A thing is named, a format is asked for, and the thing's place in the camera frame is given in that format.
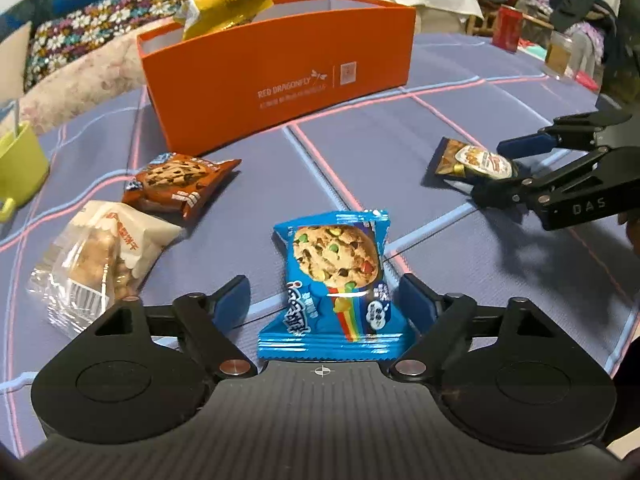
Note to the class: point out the white cloth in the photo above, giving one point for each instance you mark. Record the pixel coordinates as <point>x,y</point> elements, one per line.
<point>440,5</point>

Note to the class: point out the green mug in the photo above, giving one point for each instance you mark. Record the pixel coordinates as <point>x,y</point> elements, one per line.
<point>20,170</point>

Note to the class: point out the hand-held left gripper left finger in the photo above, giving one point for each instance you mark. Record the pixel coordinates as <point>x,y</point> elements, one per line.
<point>232,295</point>

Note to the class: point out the beige pillow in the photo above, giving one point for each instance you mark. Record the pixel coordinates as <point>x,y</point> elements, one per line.
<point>15,60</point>

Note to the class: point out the orange cardboard box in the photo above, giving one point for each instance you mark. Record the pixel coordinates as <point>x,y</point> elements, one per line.
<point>280,80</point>

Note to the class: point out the red drink can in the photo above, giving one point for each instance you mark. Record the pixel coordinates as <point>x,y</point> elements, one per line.
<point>507,30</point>

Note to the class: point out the clear pastry packet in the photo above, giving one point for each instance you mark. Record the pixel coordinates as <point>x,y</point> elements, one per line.
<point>100,250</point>

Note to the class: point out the dark blue sofa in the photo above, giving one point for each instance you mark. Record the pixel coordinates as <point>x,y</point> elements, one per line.
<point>22,12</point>

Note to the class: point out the blue cookie packet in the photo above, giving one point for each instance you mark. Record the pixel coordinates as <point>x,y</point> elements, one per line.
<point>335,280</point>

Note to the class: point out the small dark snack packet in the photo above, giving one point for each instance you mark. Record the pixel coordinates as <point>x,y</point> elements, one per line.
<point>470,160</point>

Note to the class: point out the glass jar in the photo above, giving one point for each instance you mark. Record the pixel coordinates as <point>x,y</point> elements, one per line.
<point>560,57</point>

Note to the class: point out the chocolate chip cookie packet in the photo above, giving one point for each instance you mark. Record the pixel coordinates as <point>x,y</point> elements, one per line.
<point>175,185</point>

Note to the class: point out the pink plush blanket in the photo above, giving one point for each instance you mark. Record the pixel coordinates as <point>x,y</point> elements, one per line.
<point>85,80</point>

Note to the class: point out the yellow snack packet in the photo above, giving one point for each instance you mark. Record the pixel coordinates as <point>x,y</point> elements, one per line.
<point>220,7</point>

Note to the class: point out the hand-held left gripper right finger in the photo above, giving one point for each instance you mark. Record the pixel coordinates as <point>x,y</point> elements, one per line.
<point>417,302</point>

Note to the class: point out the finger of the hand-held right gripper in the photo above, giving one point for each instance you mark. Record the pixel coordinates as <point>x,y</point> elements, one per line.
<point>500,195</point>
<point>525,144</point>

